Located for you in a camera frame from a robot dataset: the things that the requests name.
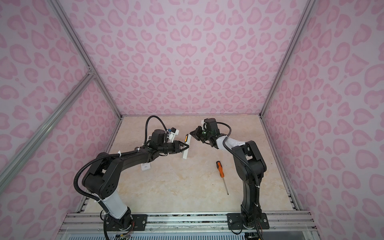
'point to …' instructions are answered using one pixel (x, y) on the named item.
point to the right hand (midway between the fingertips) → (190, 131)
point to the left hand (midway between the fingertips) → (188, 145)
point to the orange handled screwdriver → (221, 170)
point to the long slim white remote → (185, 151)
